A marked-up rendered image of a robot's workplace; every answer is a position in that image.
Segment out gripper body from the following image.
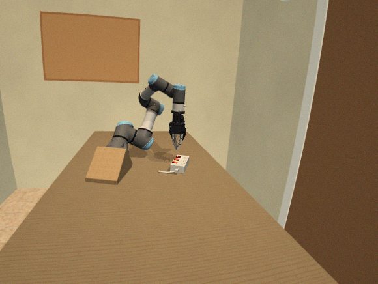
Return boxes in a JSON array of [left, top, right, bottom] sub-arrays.
[[169, 110, 185, 135]]

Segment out cream power strip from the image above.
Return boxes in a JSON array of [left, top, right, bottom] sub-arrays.
[[161, 155, 189, 174]]

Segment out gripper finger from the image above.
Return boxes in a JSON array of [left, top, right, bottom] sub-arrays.
[[170, 129, 177, 150], [177, 128, 186, 150]]

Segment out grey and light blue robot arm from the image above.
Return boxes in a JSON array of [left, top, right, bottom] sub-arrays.
[[106, 74, 186, 151]]

